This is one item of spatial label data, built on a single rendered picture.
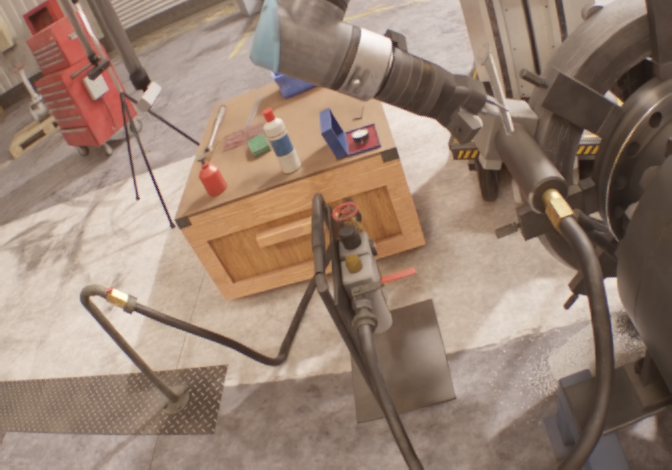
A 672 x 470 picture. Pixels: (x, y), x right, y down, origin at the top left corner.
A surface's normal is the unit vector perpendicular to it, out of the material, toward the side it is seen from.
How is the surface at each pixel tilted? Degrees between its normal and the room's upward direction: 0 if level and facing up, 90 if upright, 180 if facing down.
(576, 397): 0
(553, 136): 90
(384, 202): 90
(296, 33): 72
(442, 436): 0
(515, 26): 90
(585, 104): 90
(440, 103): 107
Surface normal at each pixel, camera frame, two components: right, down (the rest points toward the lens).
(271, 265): 0.06, 0.59
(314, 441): -0.32, -0.75
